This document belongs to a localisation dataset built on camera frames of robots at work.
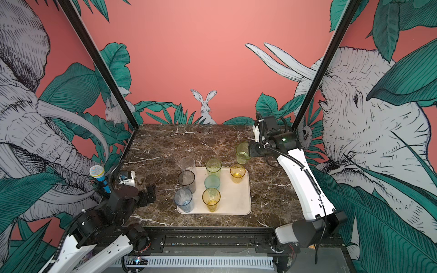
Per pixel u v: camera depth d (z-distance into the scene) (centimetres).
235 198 88
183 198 82
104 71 91
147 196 63
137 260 70
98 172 71
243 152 82
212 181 91
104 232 46
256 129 67
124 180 58
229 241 76
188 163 88
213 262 70
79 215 48
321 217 39
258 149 64
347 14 71
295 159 44
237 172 95
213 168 88
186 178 82
